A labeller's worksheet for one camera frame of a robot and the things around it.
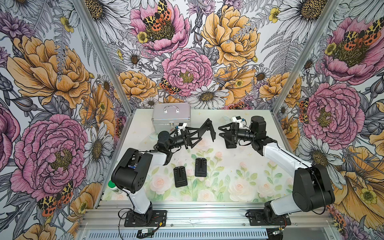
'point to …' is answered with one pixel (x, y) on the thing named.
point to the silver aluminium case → (167, 116)
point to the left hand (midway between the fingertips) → (201, 136)
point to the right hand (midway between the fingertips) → (218, 134)
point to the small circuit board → (145, 232)
